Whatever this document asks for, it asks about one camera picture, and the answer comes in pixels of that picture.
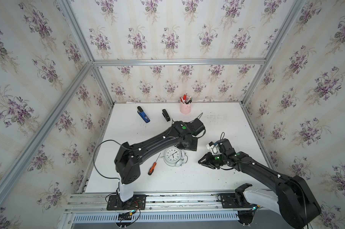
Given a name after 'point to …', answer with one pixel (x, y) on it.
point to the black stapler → (166, 115)
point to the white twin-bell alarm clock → (174, 156)
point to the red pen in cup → (184, 96)
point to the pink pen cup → (185, 109)
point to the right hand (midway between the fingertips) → (201, 163)
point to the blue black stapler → (144, 116)
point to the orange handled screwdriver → (151, 169)
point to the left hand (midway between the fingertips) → (194, 150)
